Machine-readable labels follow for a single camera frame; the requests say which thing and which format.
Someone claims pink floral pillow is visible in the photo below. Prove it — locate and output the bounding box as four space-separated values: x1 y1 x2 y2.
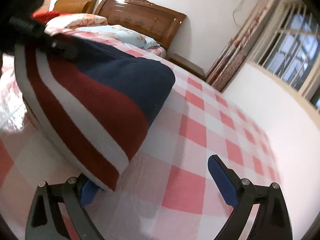
46 13 108 29

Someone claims window with metal bars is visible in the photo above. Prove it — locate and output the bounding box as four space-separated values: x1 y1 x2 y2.
249 0 319 110

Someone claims red floral curtain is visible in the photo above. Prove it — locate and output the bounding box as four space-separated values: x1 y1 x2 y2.
204 0 278 92

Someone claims dark wooden nightstand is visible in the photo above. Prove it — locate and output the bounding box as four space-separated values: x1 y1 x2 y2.
168 54 205 80

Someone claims red blanket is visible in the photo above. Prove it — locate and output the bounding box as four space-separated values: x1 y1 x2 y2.
32 11 60 24

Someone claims pink white checkered bedsheet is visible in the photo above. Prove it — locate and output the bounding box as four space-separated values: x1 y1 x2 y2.
1 30 292 239

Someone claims light blue floral quilt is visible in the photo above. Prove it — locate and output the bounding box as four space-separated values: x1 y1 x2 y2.
76 25 160 49

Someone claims red white navy striped sweater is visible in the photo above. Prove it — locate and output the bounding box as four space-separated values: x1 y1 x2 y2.
14 34 175 190

